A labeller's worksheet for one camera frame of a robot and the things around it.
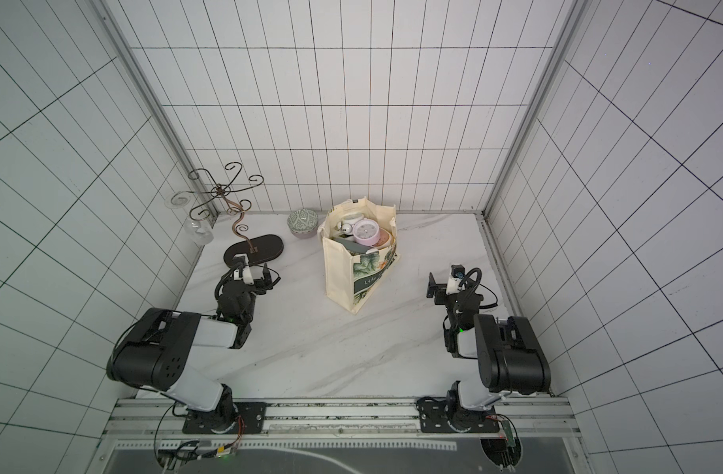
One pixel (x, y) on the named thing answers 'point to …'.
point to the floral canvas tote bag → (352, 278)
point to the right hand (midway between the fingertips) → (452, 270)
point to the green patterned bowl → (302, 222)
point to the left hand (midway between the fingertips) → (251, 268)
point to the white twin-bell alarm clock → (345, 226)
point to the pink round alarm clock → (365, 231)
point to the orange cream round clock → (383, 240)
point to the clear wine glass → (199, 231)
